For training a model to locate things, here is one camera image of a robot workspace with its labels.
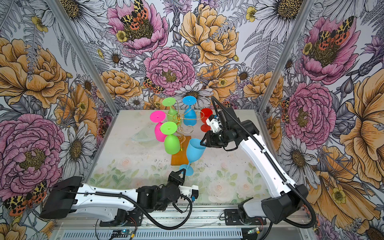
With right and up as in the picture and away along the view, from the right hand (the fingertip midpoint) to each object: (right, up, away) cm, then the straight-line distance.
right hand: (204, 148), depth 70 cm
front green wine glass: (-16, +2, +3) cm, 16 cm away
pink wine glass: (-22, +15, +3) cm, 27 cm away
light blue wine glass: (-4, -1, -3) cm, 5 cm away
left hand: (-11, -11, +4) cm, 16 cm away
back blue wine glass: (-7, +16, +17) cm, 25 cm away
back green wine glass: (-16, +15, +6) cm, 23 cm away
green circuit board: (-39, -40, +2) cm, 56 cm away
